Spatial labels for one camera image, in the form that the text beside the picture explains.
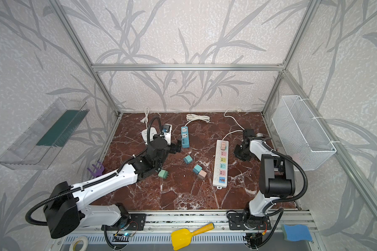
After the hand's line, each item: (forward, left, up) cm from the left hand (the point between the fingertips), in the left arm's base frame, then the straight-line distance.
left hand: (176, 130), depth 78 cm
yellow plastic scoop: (-43, -4, -23) cm, 49 cm away
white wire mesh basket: (-12, -54, +11) cm, 56 cm away
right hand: (+1, -35, -22) cm, 41 cm away
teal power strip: (+12, -2, -24) cm, 27 cm away
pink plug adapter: (+2, -27, -18) cm, 33 cm away
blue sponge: (-41, -56, -21) cm, 72 cm away
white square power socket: (+16, +20, -23) cm, 34 cm away
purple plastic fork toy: (-12, +48, -26) cm, 56 cm away
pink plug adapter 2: (-14, -14, -23) cm, 30 cm away
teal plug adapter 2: (-11, -11, -22) cm, 27 cm away
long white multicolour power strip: (-8, -25, -22) cm, 34 cm away
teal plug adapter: (-4, -5, -23) cm, 24 cm away
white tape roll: (-44, +39, -24) cm, 63 cm away
